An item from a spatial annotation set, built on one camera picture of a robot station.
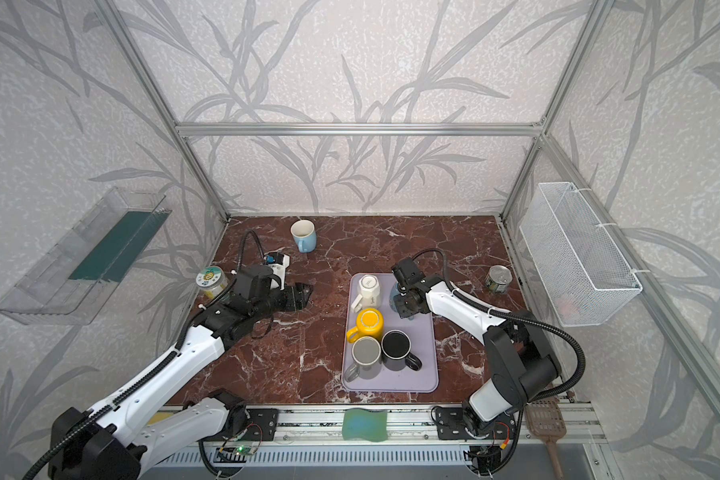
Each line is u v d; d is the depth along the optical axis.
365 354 0.75
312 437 0.72
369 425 0.72
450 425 0.73
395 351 0.77
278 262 0.70
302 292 0.71
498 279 0.96
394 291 0.93
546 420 0.73
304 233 1.05
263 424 0.73
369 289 0.87
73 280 0.64
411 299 0.64
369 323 0.81
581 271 0.62
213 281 0.92
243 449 0.71
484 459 0.74
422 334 0.87
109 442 0.38
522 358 0.44
